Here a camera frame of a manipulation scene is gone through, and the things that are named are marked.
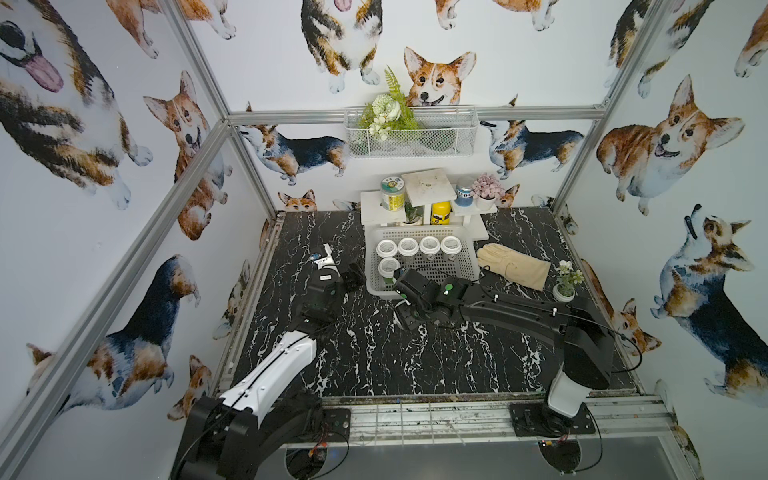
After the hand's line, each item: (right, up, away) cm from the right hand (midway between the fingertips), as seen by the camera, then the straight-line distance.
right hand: (411, 301), depth 82 cm
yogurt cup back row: (-8, +14, +19) cm, 24 cm away
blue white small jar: (+18, +32, +15) cm, 40 cm away
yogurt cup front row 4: (-7, +8, +14) cm, 17 cm away
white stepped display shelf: (+4, +33, +16) cm, 37 cm away
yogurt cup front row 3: (+14, +15, +19) cm, 27 cm away
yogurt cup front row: (0, +14, +20) cm, 24 cm away
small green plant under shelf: (+1, +26, +28) cm, 38 cm away
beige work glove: (+37, +8, +22) cm, 44 cm away
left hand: (-18, +13, +1) cm, 22 cm away
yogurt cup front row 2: (+7, +15, +20) cm, 26 cm away
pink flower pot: (+23, +32, +11) cm, 41 cm away
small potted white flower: (+48, +1, +10) cm, 49 cm away
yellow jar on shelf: (+11, +26, +27) cm, 39 cm away
